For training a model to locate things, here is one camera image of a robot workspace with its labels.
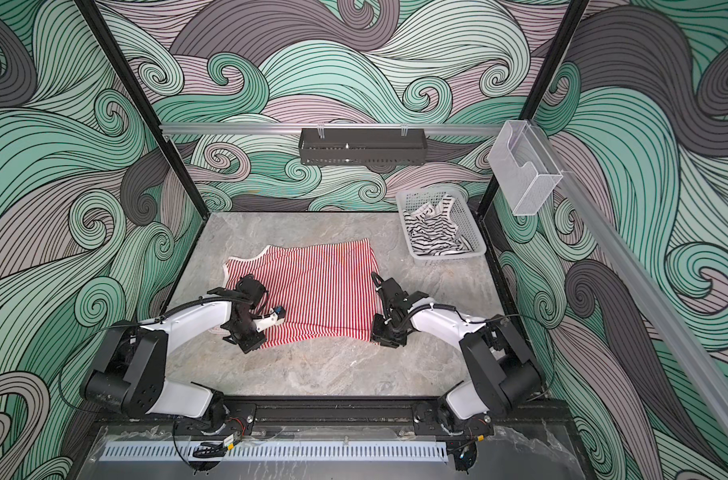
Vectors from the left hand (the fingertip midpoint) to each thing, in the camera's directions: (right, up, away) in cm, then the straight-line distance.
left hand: (254, 340), depth 87 cm
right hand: (+36, 0, -1) cm, 36 cm away
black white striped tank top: (+60, +33, +25) cm, 73 cm away
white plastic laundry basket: (+71, +40, +24) cm, 85 cm away
